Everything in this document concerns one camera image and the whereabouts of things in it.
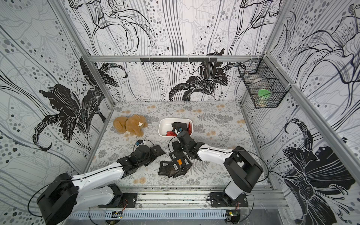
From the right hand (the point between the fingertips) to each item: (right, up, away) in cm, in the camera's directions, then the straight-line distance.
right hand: (178, 141), depth 90 cm
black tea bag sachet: (+3, +9, +9) cm, 13 cm away
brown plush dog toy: (-29, +11, +2) cm, 31 cm away
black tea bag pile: (+1, -13, -7) cm, 15 cm away
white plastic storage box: (-10, +10, +14) cm, 20 cm away
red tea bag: (+8, +8, +6) cm, 13 cm away
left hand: (-10, -8, -4) cm, 14 cm away
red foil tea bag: (-6, +4, +6) cm, 10 cm away
